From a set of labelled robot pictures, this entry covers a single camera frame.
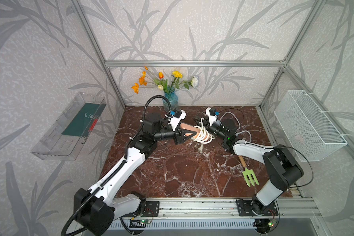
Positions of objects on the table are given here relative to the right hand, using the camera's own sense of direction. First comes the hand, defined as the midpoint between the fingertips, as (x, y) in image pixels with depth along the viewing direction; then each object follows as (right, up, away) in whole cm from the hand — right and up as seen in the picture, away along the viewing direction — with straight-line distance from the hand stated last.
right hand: (195, 117), depth 81 cm
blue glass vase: (-17, +16, +28) cm, 36 cm away
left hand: (-2, -6, -15) cm, 16 cm away
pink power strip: (-6, -4, -15) cm, 17 cm away
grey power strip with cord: (+14, -4, -15) cm, 21 cm away
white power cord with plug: (+3, -9, -15) cm, 18 cm away
